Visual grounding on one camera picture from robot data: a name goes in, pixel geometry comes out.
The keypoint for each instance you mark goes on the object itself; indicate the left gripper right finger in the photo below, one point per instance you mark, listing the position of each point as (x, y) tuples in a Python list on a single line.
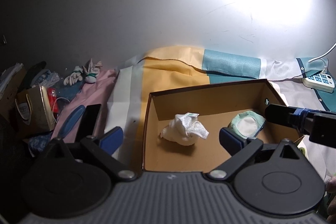
[(241, 151)]

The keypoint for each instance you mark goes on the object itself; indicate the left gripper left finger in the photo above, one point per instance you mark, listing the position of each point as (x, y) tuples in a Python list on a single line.
[(100, 151)]

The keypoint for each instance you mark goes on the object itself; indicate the black smartphone on pink cloth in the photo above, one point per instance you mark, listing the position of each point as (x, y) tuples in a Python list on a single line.
[(88, 121)]

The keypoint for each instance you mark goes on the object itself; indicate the pale green white pad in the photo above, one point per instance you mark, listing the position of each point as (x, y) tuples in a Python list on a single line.
[(247, 124)]

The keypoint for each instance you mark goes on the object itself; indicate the white blue power strip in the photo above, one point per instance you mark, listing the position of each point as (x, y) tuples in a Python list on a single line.
[(322, 82)]

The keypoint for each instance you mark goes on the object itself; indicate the pink cloth with blue print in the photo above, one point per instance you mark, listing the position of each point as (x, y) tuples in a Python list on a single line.
[(91, 94)]

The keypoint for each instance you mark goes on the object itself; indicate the white crumpled cloth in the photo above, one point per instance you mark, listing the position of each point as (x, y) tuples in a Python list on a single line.
[(184, 129)]

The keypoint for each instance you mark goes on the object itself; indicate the red small package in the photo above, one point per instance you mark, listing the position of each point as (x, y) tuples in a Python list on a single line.
[(52, 99)]

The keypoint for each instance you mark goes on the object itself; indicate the brown cardboard box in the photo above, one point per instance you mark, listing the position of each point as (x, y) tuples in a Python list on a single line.
[(216, 106)]

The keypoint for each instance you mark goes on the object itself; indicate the gold paper bag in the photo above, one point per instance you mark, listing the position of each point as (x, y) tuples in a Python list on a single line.
[(35, 111)]

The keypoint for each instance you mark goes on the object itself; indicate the white knotted rope toy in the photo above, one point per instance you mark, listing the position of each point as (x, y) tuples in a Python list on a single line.
[(87, 73)]

